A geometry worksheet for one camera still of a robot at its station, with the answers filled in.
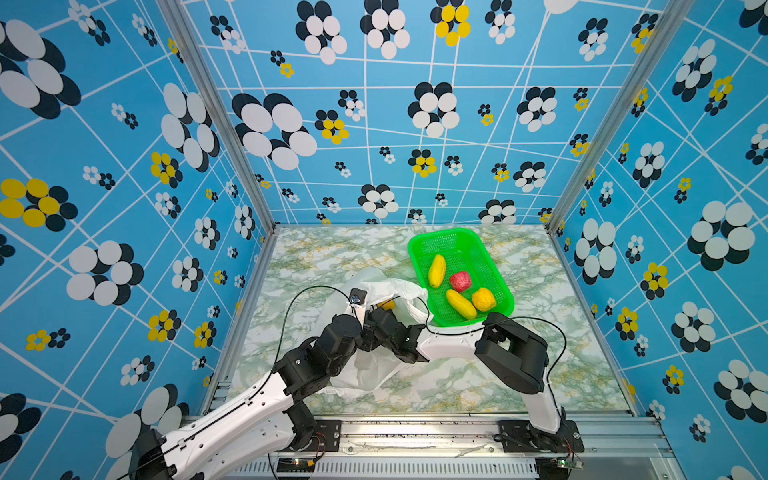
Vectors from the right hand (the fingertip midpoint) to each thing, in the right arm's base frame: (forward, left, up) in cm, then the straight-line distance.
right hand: (367, 323), depth 91 cm
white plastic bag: (-15, -2, +2) cm, 15 cm away
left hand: (-5, -3, +17) cm, 18 cm away
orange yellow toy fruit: (-1, -7, +13) cm, 15 cm away
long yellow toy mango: (+19, -23, +2) cm, 30 cm away
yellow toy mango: (+6, -30, +1) cm, 30 cm away
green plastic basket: (+29, -34, +1) cm, 44 cm away
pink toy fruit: (+13, -30, +4) cm, 33 cm away
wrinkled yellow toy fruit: (+6, -36, +4) cm, 37 cm away
